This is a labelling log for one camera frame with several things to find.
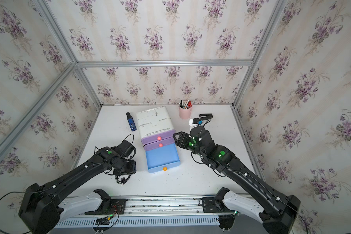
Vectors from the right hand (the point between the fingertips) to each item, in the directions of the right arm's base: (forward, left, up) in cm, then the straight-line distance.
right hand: (177, 137), depth 69 cm
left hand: (-11, +23, -20) cm, 33 cm away
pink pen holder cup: (+34, -5, -18) cm, 39 cm away
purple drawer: (+5, +11, -15) cm, 19 cm away
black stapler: (+36, -21, -26) cm, 49 cm away
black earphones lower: (-13, +31, -27) cm, 43 cm away
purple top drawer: (+5, +10, -8) cm, 14 cm away
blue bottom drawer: (-1, +9, -23) cm, 25 cm away
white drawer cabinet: (+14, +14, -5) cm, 20 cm away
